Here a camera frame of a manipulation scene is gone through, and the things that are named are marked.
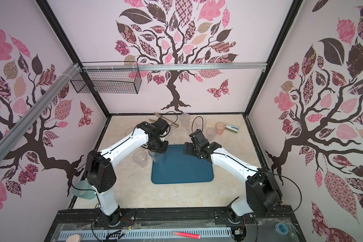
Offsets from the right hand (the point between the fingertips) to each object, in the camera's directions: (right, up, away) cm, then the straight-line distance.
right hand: (189, 147), depth 86 cm
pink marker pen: (-1, -39, -16) cm, 42 cm away
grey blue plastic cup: (-19, -7, +5) cm, 21 cm away
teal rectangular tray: (-4, -14, +6) cm, 16 cm away
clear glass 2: (+8, +15, +18) cm, 25 cm away
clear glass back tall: (-2, +17, +22) cm, 28 cm away
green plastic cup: (-59, -23, -3) cm, 64 cm away
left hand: (-16, -3, -1) cm, 16 cm away
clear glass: (-30, -7, +5) cm, 31 cm away
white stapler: (+33, +11, +23) cm, 42 cm away
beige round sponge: (-54, -40, -17) cm, 69 cm away
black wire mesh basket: (-52, +44, +9) cm, 69 cm away
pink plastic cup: (+23, +12, +21) cm, 33 cm away
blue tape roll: (+44, -37, -15) cm, 60 cm away
